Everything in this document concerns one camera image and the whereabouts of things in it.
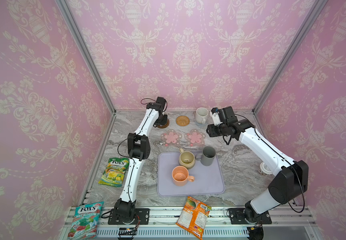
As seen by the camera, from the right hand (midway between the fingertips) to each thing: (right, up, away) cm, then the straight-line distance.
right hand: (211, 129), depth 84 cm
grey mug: (0, -17, +8) cm, 19 cm away
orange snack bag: (-11, -43, -12) cm, 46 cm away
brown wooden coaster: (-29, +1, +27) cm, 40 cm away
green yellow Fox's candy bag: (-56, -26, +3) cm, 62 cm away
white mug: (-1, +9, +22) cm, 23 cm away
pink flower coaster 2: (-7, -7, +21) cm, 23 cm away
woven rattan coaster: (-15, +6, +31) cm, 35 cm away
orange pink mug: (-17, -27, +2) cm, 32 cm away
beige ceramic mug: (-13, -19, +8) cm, 24 cm away
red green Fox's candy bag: (-63, -45, -14) cm, 79 cm away
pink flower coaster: (-24, -7, +22) cm, 33 cm away
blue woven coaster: (-2, +2, +26) cm, 26 cm away
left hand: (-30, +4, +21) cm, 37 cm away
